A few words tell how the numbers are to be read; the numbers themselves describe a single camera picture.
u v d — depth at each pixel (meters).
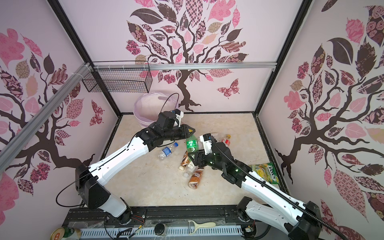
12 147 0.50
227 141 0.96
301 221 0.39
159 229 0.63
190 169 0.87
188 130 0.69
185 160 0.90
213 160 0.59
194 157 0.64
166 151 0.92
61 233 0.61
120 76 0.95
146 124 0.78
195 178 0.81
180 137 0.67
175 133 0.63
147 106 0.95
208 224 0.71
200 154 0.61
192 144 0.70
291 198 0.43
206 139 0.63
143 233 0.70
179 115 0.70
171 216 0.76
